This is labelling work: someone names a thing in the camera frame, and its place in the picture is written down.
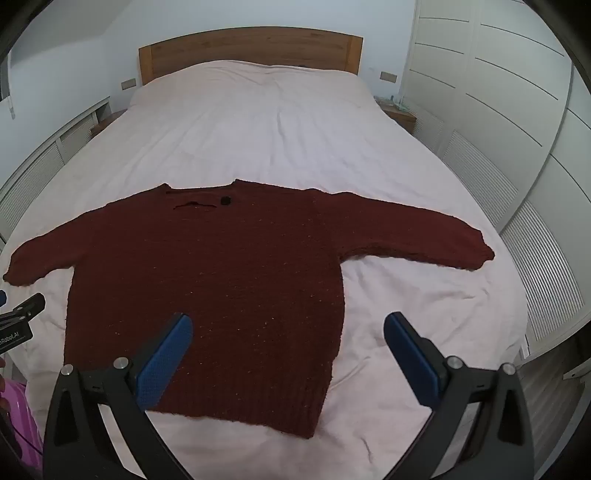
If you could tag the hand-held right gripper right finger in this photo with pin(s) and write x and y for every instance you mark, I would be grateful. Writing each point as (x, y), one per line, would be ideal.
(412, 362)

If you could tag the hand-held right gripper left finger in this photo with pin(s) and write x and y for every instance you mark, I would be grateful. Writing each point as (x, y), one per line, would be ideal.
(165, 362)

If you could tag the dark red knitted sweater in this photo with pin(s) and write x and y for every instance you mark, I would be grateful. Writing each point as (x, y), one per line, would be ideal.
(221, 286)

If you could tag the pink suitcase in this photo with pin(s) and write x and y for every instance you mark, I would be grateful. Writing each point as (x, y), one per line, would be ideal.
(21, 420)

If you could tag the wooden nightstand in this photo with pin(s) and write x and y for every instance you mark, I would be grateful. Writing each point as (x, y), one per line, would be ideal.
(105, 123)
(400, 117)

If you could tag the white panelled wardrobe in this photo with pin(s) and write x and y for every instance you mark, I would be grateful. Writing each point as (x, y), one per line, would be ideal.
(508, 115)

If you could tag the wooden headboard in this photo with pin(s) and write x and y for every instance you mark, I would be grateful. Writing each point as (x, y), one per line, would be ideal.
(249, 48)

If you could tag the wall socket plate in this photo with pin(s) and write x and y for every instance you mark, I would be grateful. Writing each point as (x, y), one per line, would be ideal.
(129, 83)
(388, 77)

